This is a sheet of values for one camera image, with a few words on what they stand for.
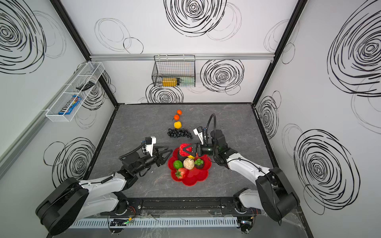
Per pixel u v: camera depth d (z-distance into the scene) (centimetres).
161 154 70
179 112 112
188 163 81
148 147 69
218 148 65
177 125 102
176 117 109
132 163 61
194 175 84
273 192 42
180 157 87
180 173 79
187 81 87
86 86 79
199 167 83
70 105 67
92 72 91
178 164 84
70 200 43
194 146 70
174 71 99
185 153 74
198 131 74
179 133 97
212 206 75
